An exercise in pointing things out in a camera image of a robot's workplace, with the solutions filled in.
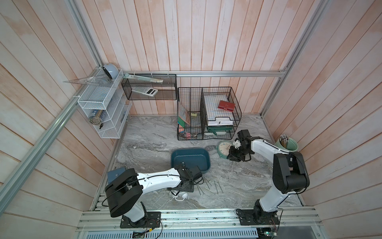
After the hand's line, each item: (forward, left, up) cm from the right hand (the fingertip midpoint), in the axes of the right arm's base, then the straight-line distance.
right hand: (228, 156), depth 94 cm
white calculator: (+34, +54, +26) cm, 69 cm away
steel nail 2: (-19, +9, -2) cm, 21 cm away
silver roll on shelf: (+4, +74, +30) cm, 80 cm away
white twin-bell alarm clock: (-25, +29, -1) cm, 39 cm away
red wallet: (+26, +1, +20) cm, 33 cm away
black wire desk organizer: (+22, +14, +17) cm, 31 cm away
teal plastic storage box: (0, +23, -2) cm, 23 cm away
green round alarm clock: (+6, +2, 0) cm, 6 cm away
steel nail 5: (-17, +14, -3) cm, 22 cm away
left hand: (-21, +30, -1) cm, 36 cm away
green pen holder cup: (+3, -37, +9) cm, 38 cm away
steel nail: (-19, +6, -3) cm, 20 cm away
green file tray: (+16, +3, +9) cm, 18 cm away
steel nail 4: (-21, +19, -3) cm, 28 cm away
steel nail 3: (-21, +12, -3) cm, 24 cm away
